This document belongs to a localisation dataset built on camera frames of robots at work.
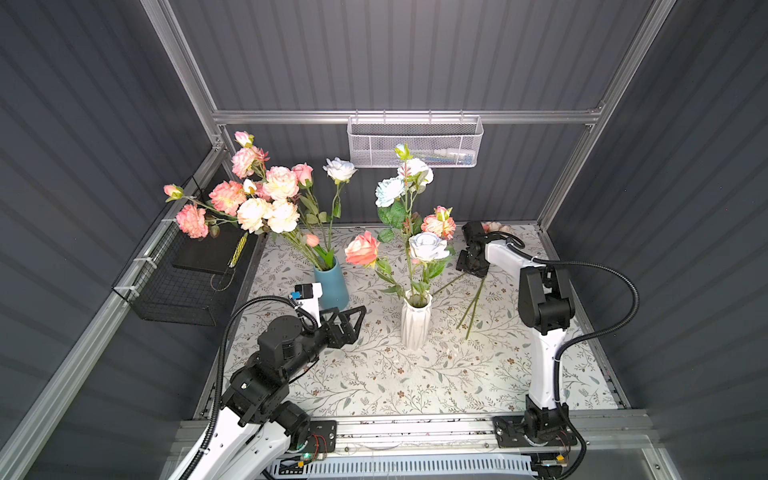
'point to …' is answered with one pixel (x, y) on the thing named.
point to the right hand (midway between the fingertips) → (469, 269)
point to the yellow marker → (238, 250)
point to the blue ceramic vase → (334, 292)
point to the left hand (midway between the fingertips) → (354, 311)
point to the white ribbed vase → (415, 318)
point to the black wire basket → (180, 277)
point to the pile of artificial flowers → (470, 310)
